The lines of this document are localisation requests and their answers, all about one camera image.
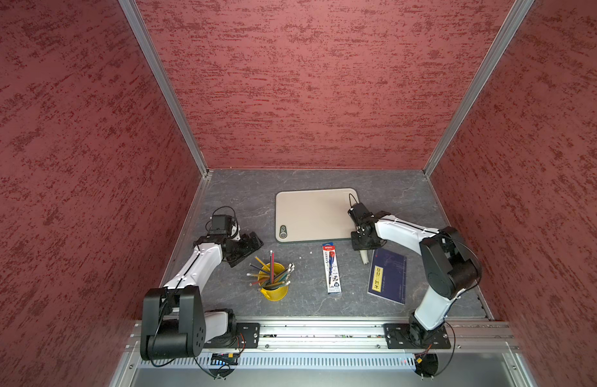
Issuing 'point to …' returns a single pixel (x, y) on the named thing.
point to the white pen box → (331, 275)
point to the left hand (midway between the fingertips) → (254, 253)
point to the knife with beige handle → (364, 253)
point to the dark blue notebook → (388, 276)
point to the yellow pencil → (262, 264)
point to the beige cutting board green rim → (315, 214)
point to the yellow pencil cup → (277, 291)
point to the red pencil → (273, 265)
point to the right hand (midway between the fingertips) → (361, 248)
